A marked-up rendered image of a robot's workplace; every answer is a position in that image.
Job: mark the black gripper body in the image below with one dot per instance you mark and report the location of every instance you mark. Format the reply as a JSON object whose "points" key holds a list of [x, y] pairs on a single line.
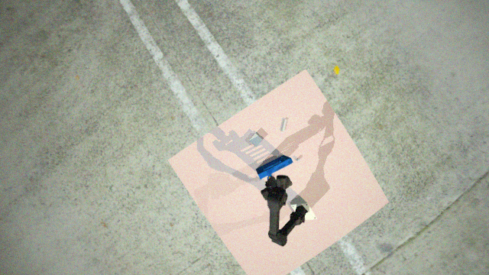
{"points": [[265, 192]]}

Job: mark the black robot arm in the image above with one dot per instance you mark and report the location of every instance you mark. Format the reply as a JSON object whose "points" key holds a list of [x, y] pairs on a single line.
{"points": [[275, 202]]}

